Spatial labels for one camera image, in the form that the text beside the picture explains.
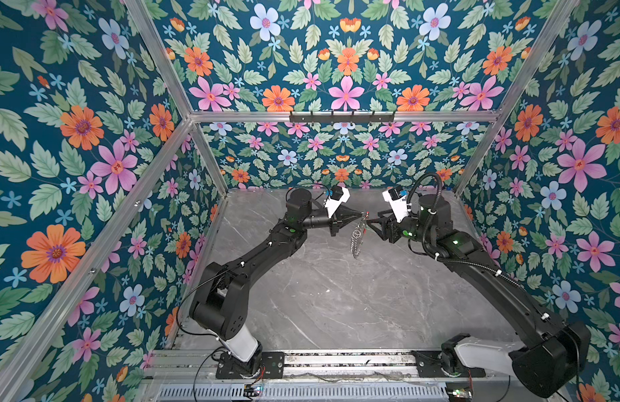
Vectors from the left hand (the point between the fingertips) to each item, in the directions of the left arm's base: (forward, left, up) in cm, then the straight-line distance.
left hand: (360, 214), depth 73 cm
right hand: (+1, -6, 0) cm, 6 cm away
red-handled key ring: (-5, +1, -7) cm, 8 cm away
